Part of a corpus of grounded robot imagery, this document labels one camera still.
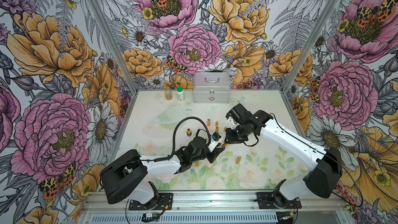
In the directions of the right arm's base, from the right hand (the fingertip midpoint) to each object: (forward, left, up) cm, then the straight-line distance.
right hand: (228, 144), depth 76 cm
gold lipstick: (+22, +8, -13) cm, 27 cm away
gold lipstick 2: (-3, +16, -15) cm, 22 cm away
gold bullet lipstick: (+16, +3, -12) cm, 20 cm away
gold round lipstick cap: (+21, +3, -14) cm, 26 cm away
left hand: (+1, +3, -7) cm, 8 cm away
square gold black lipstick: (+15, +21, -12) cm, 28 cm away
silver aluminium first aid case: (+43, +5, -2) cm, 43 cm away
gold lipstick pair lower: (-3, -6, -14) cm, 15 cm away
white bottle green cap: (+44, +27, -8) cm, 52 cm away
